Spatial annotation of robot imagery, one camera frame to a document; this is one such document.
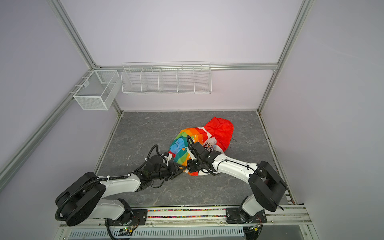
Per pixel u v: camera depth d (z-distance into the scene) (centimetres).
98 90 97
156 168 69
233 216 74
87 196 43
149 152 68
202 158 65
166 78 99
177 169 77
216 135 105
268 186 43
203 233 77
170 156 83
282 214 75
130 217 68
